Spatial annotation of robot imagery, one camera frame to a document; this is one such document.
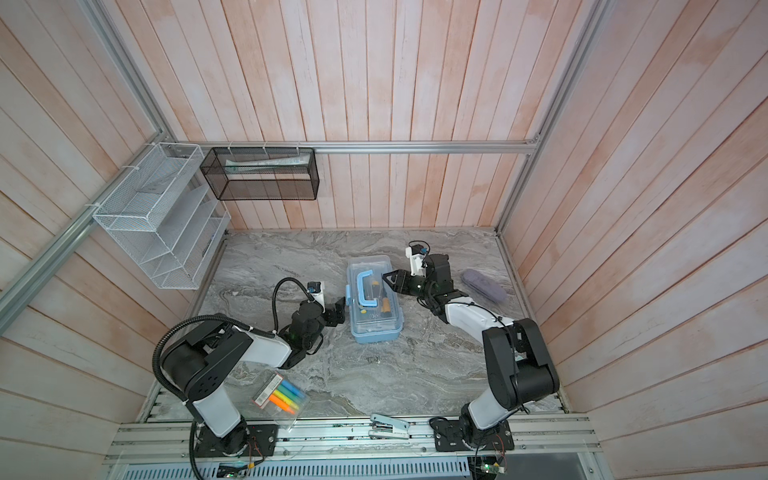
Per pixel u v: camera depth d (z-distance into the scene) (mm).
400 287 784
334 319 837
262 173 1060
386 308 880
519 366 457
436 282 710
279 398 795
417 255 816
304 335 720
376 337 862
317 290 813
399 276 797
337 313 841
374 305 856
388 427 742
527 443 729
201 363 477
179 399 505
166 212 729
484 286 1008
